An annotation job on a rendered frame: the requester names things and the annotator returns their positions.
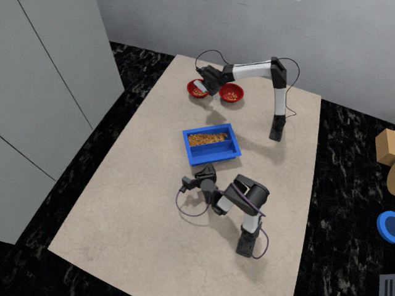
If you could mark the grey scoop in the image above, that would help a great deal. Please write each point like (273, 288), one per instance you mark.
(202, 88)

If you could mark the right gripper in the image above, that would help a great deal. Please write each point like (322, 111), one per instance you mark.
(210, 88)

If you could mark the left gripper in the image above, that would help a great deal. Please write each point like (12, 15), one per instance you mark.
(207, 173)

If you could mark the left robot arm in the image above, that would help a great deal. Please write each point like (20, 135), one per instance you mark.
(222, 203)

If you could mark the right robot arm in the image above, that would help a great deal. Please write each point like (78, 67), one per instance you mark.
(278, 74)

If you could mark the dark red bowl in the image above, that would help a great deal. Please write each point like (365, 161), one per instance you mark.
(191, 86)
(231, 88)

